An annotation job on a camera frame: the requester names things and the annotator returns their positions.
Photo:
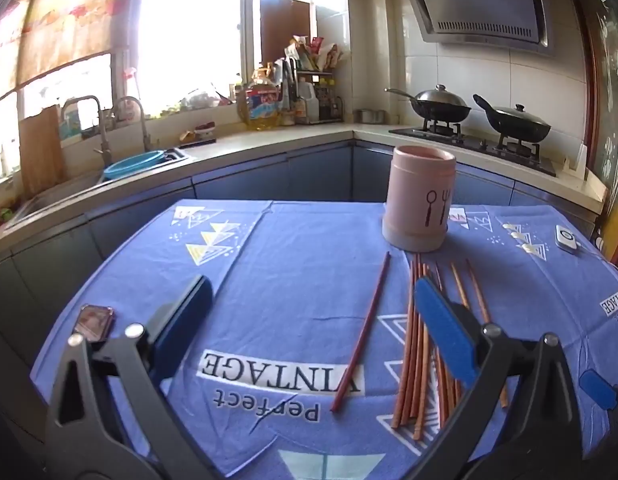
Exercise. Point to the wooden cutting board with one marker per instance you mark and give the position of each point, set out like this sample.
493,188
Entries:
42,165

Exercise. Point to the black lidded wok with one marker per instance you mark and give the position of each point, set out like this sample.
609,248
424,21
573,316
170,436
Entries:
515,122

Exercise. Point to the dark red lone chopstick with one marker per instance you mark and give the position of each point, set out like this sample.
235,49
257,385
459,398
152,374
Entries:
343,386

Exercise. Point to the blue kitchen cabinets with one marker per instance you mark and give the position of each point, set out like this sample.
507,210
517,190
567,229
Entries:
52,253

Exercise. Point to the small steel bowl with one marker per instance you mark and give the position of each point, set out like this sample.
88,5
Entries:
370,117

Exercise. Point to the smartphone with pink case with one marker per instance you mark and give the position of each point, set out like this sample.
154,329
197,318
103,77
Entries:
94,322

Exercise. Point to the white jug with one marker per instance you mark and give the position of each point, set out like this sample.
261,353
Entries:
311,106

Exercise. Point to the blue plastic basin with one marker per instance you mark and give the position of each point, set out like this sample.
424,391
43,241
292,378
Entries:
133,164

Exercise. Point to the glass cabinet door floral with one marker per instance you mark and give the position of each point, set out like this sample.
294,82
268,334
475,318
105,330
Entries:
599,21

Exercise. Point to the pink ceramic utensil holder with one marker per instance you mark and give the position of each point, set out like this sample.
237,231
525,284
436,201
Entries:
419,197

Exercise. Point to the small red white bowl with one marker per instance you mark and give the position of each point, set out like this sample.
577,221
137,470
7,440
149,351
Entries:
205,131

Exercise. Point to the steel lidded wok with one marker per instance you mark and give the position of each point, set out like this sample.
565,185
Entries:
436,105

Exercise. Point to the steel range hood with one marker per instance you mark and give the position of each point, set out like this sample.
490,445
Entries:
523,25

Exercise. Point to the yellow cooking oil bottle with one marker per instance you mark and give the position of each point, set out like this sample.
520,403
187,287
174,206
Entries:
258,100

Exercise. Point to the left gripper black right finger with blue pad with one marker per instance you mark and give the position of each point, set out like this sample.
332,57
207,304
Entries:
541,436

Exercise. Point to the brown chopstick pair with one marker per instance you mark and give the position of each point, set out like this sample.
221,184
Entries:
464,301

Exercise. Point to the steel kitchen sink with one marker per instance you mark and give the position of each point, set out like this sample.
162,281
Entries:
76,187

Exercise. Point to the blue printed tablecloth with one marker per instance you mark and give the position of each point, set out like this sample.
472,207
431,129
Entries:
292,284

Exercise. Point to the black gas stove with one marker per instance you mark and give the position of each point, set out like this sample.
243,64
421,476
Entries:
520,152

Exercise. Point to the black spice rack with packets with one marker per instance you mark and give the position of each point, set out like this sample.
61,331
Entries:
315,60

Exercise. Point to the small white remote device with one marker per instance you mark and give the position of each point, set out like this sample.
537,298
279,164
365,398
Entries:
565,240

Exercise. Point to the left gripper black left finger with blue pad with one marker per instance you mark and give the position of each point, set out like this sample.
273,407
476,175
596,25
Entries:
84,434

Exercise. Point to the steel faucet right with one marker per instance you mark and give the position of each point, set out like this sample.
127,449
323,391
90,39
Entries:
128,110

